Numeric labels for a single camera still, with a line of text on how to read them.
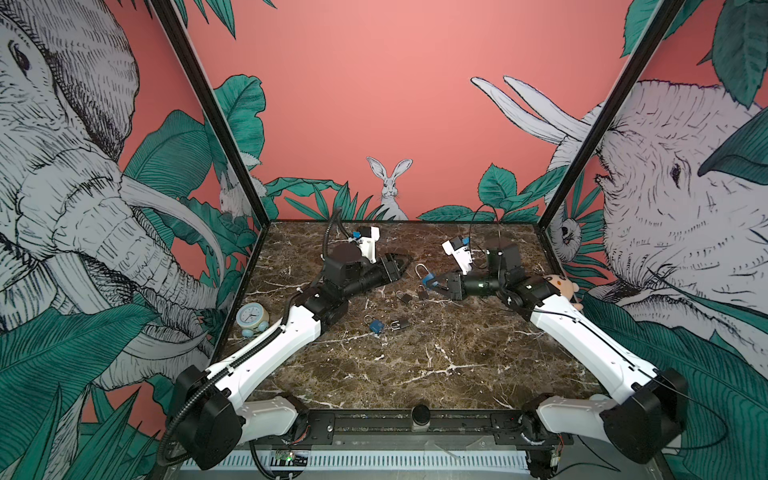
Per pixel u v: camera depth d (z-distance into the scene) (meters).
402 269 0.66
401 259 1.14
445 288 0.68
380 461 0.70
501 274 0.58
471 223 1.28
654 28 0.72
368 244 0.67
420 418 0.69
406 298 0.98
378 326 0.92
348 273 0.55
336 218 1.20
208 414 0.38
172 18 0.70
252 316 0.89
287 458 0.70
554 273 1.08
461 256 0.67
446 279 0.67
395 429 0.75
